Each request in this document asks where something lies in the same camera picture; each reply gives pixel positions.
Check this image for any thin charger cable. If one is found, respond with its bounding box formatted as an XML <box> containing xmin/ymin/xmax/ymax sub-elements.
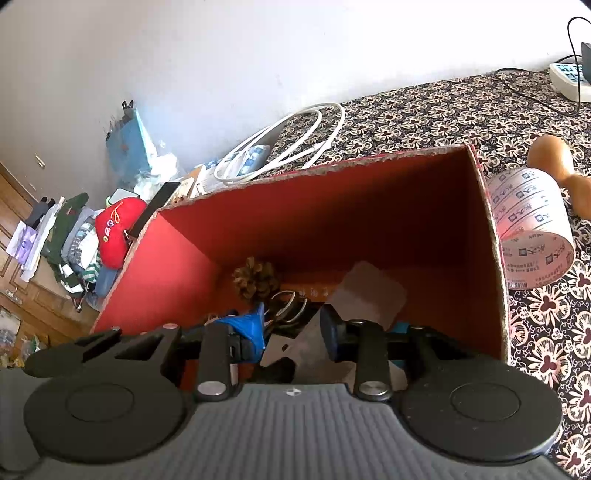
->
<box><xmin>567</xmin><ymin>16</ymin><xmax>591</xmax><ymax>61</ymax></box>

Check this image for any coiled white cable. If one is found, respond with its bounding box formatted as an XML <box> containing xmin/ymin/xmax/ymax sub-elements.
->
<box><xmin>213</xmin><ymin>102</ymin><xmax>346</xmax><ymax>185</ymax></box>

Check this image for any brown wooden gourd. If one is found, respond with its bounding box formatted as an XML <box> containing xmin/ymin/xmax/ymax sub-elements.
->
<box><xmin>527</xmin><ymin>135</ymin><xmax>591</xmax><ymax>213</ymax></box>

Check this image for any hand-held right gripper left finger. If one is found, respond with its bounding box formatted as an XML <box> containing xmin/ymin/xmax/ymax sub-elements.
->
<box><xmin>23</xmin><ymin>302</ymin><xmax>267</xmax><ymax>402</ymax></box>

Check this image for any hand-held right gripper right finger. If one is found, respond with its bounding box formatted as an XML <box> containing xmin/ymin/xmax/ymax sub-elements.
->
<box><xmin>320</xmin><ymin>305</ymin><xmax>509</xmax><ymax>402</ymax></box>

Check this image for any red plush heart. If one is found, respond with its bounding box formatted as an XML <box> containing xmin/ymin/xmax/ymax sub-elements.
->
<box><xmin>95</xmin><ymin>196</ymin><xmax>148</xmax><ymax>269</ymax></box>

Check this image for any white power strip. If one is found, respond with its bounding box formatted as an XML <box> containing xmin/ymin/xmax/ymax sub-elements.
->
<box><xmin>549</xmin><ymin>60</ymin><xmax>591</xmax><ymax>102</ymax></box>

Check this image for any crumpled white plastic bag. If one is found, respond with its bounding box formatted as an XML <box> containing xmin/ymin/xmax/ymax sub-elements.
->
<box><xmin>134</xmin><ymin>152</ymin><xmax>178</xmax><ymax>199</ymax></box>

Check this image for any illustrated book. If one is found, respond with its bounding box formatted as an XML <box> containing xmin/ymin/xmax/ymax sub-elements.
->
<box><xmin>175</xmin><ymin>165</ymin><xmax>218</xmax><ymax>204</ymax></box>

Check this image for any blue tissue pack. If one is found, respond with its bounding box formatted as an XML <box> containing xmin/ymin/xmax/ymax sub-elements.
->
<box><xmin>231</xmin><ymin>145</ymin><xmax>271</xmax><ymax>178</ymax></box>

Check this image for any wooden cabinet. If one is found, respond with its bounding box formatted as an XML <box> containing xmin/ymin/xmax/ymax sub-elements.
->
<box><xmin>0</xmin><ymin>159</ymin><xmax>100</xmax><ymax>352</ymax></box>

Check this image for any thin black cable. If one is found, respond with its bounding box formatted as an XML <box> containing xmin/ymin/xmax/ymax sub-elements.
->
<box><xmin>495</xmin><ymin>68</ymin><xmax>587</xmax><ymax>116</ymax></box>

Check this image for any brown pinecone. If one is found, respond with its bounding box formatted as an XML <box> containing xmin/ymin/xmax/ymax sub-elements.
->
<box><xmin>231</xmin><ymin>257</ymin><xmax>282</xmax><ymax>303</ymax></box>

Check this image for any black phone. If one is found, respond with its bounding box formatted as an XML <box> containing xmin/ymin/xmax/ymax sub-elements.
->
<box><xmin>129</xmin><ymin>181</ymin><xmax>182</xmax><ymax>236</ymax></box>

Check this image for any red cardboard box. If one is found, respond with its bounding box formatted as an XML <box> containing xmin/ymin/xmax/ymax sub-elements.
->
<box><xmin>90</xmin><ymin>143</ymin><xmax>511</xmax><ymax>388</ymax></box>

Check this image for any white tube with blue cap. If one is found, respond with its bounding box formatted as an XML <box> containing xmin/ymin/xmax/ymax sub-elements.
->
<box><xmin>259</xmin><ymin>311</ymin><xmax>411</xmax><ymax>384</ymax></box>

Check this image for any metal wire ring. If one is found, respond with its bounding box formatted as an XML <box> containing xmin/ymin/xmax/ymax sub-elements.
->
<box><xmin>268</xmin><ymin>290</ymin><xmax>310</xmax><ymax>324</ymax></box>

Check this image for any blue bag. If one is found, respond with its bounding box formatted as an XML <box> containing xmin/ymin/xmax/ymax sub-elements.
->
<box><xmin>105</xmin><ymin>99</ymin><xmax>158</xmax><ymax>183</ymax></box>

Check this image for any pile of clothes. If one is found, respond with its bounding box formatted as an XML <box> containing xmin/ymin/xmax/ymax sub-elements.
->
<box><xmin>41</xmin><ymin>193</ymin><xmax>121</xmax><ymax>315</ymax></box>

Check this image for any large printed tape roll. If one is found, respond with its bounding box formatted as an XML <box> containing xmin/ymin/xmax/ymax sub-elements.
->
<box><xmin>487</xmin><ymin>167</ymin><xmax>575</xmax><ymax>291</ymax></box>

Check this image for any white purple printed bag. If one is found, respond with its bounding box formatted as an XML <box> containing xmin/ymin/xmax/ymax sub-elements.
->
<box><xmin>7</xmin><ymin>198</ymin><xmax>65</xmax><ymax>282</ymax></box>

